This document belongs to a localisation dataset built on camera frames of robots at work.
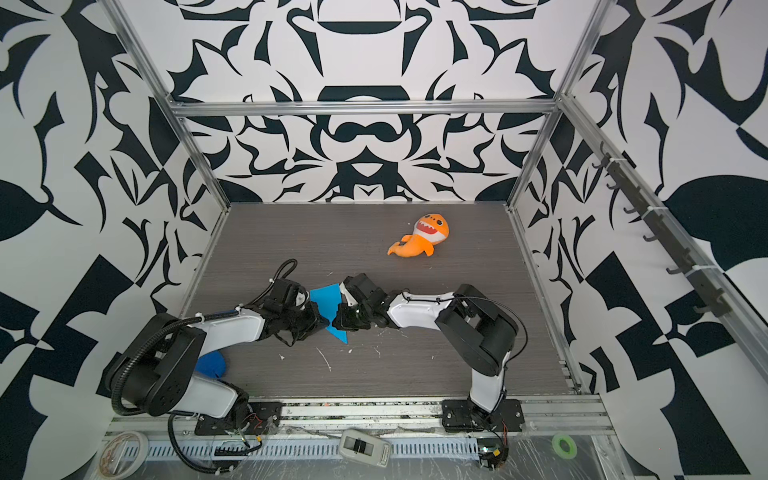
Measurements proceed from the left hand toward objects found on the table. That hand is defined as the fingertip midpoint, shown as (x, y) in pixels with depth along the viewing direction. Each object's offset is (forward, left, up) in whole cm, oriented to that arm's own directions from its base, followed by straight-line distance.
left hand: (332, 316), depth 89 cm
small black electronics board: (-35, -40, -4) cm, 53 cm away
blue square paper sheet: (+7, +2, -3) cm, 8 cm away
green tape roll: (-33, -57, -2) cm, 66 cm away
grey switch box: (-32, -10, +3) cm, 34 cm away
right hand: (-4, -1, +3) cm, 5 cm away
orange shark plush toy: (+27, -32, +7) cm, 42 cm away
